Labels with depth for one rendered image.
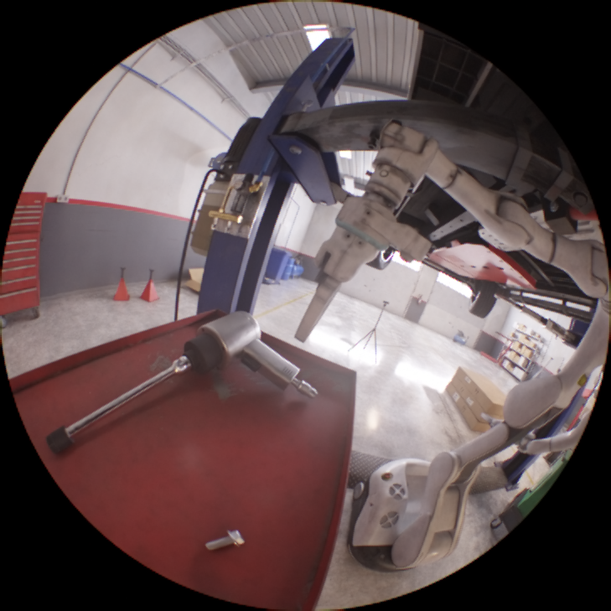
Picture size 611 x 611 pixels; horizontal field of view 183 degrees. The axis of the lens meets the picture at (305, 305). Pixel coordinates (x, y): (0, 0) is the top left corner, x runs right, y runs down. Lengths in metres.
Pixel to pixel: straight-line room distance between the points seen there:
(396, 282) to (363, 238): 9.61
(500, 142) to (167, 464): 0.71
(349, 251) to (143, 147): 3.23
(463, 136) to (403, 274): 9.60
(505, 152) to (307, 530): 0.66
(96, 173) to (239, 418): 3.03
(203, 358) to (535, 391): 0.86
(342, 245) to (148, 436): 0.36
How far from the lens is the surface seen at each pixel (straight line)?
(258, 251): 1.02
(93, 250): 3.13
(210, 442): 0.29
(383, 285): 9.74
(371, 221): 0.25
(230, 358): 0.35
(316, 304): 0.27
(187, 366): 0.33
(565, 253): 0.57
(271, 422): 0.33
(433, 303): 10.61
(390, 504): 1.00
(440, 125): 0.47
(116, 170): 3.14
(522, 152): 0.48
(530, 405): 0.76
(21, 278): 2.57
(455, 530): 1.11
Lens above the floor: 1.10
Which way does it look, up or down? 14 degrees down
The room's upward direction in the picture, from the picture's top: 19 degrees clockwise
